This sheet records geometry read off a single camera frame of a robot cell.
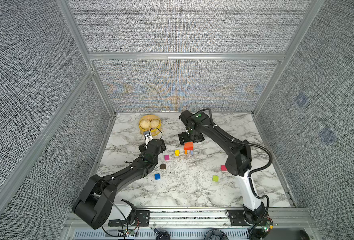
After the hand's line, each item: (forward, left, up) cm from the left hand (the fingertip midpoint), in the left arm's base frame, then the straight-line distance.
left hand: (155, 141), depth 88 cm
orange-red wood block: (+1, -21, -8) cm, 22 cm away
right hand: (0, -20, -2) cm, 20 cm away
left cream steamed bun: (+20, +9, -6) cm, 23 cm away
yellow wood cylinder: (-2, -13, -10) cm, 17 cm away
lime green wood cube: (-20, -34, -11) cm, 41 cm away
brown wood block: (-10, -4, -13) cm, 17 cm away
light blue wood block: (-3, -23, -10) cm, 25 cm away
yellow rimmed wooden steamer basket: (+14, +2, -8) cm, 17 cm away
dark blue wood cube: (-16, -1, -13) cm, 21 cm away
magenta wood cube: (-4, -6, -12) cm, 14 cm away
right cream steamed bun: (+20, +2, -6) cm, 21 cm away
